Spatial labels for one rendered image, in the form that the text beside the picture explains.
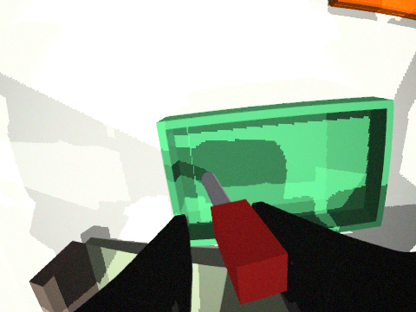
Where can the red-headed pin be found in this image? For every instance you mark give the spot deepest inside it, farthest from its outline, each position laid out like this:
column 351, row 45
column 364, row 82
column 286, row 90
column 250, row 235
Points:
column 255, row 260

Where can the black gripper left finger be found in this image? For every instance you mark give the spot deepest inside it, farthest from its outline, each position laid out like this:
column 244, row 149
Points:
column 159, row 279

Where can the green tray floor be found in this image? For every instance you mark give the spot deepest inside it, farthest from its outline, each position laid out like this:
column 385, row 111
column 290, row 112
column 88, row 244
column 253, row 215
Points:
column 304, row 164

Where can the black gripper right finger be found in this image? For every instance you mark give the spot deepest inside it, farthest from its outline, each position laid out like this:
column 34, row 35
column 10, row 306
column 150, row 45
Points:
column 330, row 272

